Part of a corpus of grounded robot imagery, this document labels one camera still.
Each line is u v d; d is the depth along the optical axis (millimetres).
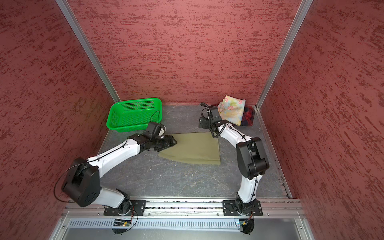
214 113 742
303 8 715
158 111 1122
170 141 781
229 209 736
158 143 726
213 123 736
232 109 1095
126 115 1134
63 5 698
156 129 690
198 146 974
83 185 428
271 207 757
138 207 742
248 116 1127
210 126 715
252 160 532
